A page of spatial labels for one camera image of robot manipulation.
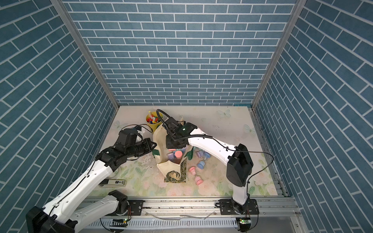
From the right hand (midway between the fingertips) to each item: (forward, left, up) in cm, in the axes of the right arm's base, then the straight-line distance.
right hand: (169, 145), depth 80 cm
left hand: (-2, +4, +4) cm, 6 cm away
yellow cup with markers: (+19, +15, -1) cm, 24 cm away
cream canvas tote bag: (-11, -2, -10) cm, 15 cm away
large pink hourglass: (-2, -5, -6) cm, 8 cm away
